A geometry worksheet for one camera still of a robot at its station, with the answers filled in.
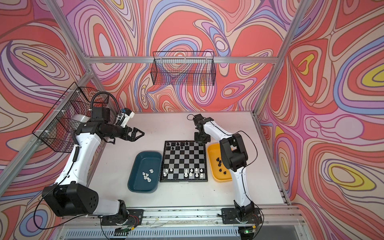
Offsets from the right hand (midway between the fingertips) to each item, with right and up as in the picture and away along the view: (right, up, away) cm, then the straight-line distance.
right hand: (202, 144), depth 99 cm
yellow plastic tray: (+10, -15, -10) cm, 21 cm away
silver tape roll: (-62, +16, -26) cm, 69 cm away
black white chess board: (-12, -9, -8) cm, 17 cm away
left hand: (-35, +10, -21) cm, 43 cm away
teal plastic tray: (-34, -15, -12) cm, 39 cm away
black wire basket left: (-70, +11, -30) cm, 77 cm away
